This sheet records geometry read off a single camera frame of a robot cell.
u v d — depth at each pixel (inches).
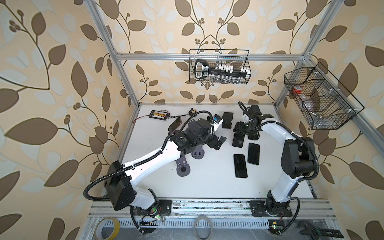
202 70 33.3
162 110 45.4
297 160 19.3
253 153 36.9
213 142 25.4
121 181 15.8
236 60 36.0
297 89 34.4
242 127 33.1
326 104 28.8
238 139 36.2
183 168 34.5
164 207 29.1
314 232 26.6
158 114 44.1
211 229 26.2
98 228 26.2
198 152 34.9
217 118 24.8
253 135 35.1
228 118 40.0
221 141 25.7
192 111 44.9
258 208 28.5
